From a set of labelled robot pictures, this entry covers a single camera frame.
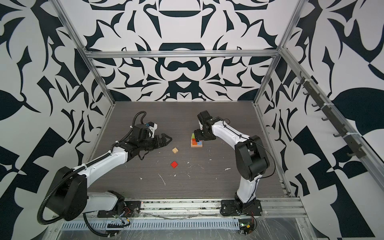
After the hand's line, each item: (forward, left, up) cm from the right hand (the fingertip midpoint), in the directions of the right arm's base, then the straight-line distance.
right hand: (202, 136), depth 92 cm
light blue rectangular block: (-2, +1, -4) cm, 5 cm away
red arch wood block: (-1, +5, -6) cm, 8 cm away
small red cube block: (-15, +17, -8) cm, 23 cm away
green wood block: (-2, +5, +2) cm, 6 cm away
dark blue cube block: (-6, +4, +6) cm, 9 cm away
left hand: (-5, +19, +7) cm, 21 cm away
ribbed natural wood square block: (-6, +17, -7) cm, 19 cm away
